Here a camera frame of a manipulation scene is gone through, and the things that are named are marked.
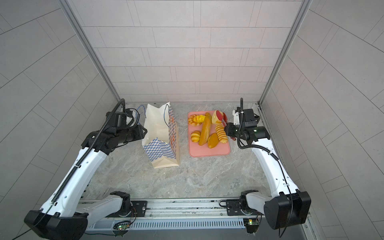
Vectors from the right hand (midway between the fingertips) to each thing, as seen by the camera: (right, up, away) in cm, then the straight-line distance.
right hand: (226, 127), depth 77 cm
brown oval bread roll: (-6, -10, +16) cm, 19 cm away
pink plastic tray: (-16, -16, +14) cm, 26 cm away
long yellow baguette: (-10, -3, +15) cm, 18 cm away
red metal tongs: (0, +3, +2) cm, 4 cm away
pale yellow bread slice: (-5, +6, +12) cm, 14 cm away
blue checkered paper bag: (-32, -5, -10) cm, 34 cm away
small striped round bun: (-16, -7, +15) cm, 23 cm away
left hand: (-38, 0, -5) cm, 39 cm away
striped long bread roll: (0, -5, +18) cm, 19 cm away
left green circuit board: (-48, -43, -13) cm, 66 cm away
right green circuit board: (+10, -44, -9) cm, 46 cm away
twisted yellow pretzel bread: (-16, +3, +23) cm, 28 cm away
